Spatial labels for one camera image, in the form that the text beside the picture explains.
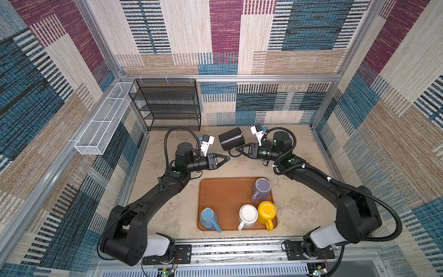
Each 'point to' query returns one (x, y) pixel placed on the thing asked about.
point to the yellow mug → (266, 212)
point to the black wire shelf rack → (167, 99)
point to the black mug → (233, 141)
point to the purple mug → (262, 189)
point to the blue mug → (208, 219)
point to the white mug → (248, 215)
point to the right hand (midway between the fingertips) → (237, 151)
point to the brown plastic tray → (226, 195)
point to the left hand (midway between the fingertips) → (229, 157)
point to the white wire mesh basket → (91, 141)
